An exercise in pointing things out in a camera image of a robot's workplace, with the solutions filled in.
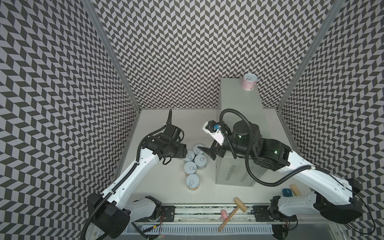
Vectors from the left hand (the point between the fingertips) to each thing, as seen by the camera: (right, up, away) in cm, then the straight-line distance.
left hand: (179, 152), depth 76 cm
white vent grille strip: (+11, -35, -7) cm, 37 cm away
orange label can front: (+7, -16, +1) cm, 17 cm away
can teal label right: (+11, -7, +9) cm, 16 cm away
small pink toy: (+22, -29, -5) cm, 37 cm away
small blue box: (+57, -22, +2) cm, 61 cm away
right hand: (+13, +8, -17) cm, 23 cm away
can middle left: (+5, -4, +11) cm, 13 cm away
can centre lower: (+5, -10, +6) cm, 13 cm away
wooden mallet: (+31, -26, -2) cm, 41 cm away
